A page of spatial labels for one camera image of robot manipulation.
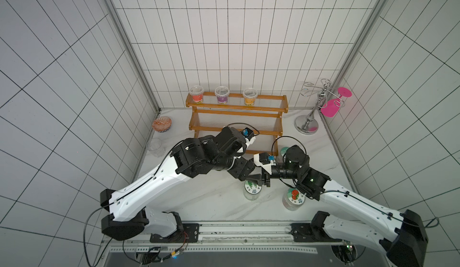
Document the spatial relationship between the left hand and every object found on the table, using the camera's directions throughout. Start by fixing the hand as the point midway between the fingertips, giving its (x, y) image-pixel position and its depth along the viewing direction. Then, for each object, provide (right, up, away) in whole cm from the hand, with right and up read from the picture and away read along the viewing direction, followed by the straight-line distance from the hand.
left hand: (238, 166), depth 61 cm
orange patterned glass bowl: (-46, +14, +49) cm, 69 cm away
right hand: (0, -3, +3) cm, 4 cm away
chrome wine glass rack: (+46, +14, +49) cm, 69 cm away
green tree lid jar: (+7, -15, +16) cm, 23 cm away
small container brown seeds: (+6, +28, +18) cm, 34 cm away
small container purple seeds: (-7, +29, +19) cm, 35 cm away
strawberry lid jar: (+24, -17, +13) cm, 32 cm away
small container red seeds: (-18, +30, +19) cm, 39 cm away
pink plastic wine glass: (+52, +23, +34) cm, 66 cm away
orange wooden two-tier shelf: (+18, +18, +45) cm, 51 cm away
